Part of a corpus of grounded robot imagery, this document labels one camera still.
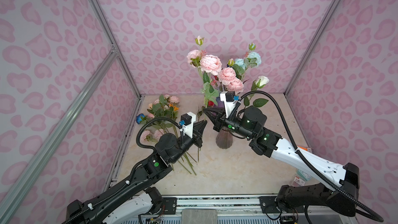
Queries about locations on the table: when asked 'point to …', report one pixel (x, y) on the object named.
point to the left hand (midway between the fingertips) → (206, 119)
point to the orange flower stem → (175, 108)
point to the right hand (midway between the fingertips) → (205, 109)
